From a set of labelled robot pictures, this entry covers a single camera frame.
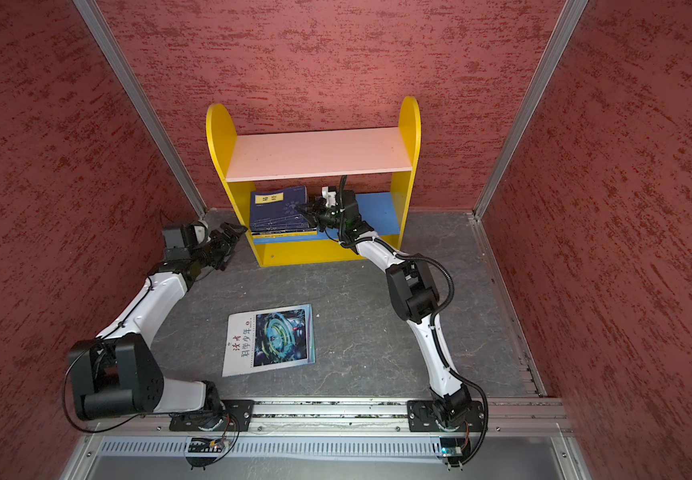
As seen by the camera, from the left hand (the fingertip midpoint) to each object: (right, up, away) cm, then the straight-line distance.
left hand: (244, 242), depth 86 cm
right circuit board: (+56, -50, -15) cm, 76 cm away
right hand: (+13, +9, +4) cm, 17 cm away
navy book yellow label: (+8, +9, +5) cm, 13 cm away
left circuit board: (-5, -50, -13) cm, 52 cm away
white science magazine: (+7, -29, +1) cm, 30 cm away
